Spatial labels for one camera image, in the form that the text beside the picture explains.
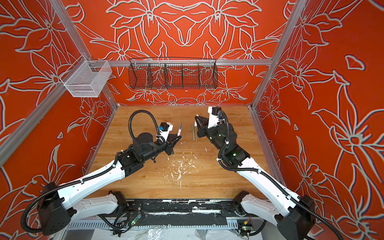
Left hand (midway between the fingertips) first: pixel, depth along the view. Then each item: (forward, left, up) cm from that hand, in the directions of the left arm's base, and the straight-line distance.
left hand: (179, 134), depth 70 cm
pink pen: (0, 0, +1) cm, 1 cm away
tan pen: (-3, -8, +6) cm, 10 cm away
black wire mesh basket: (+48, +10, +2) cm, 49 cm away
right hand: (+5, -6, +8) cm, 11 cm away
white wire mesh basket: (+36, +63, +5) cm, 73 cm away
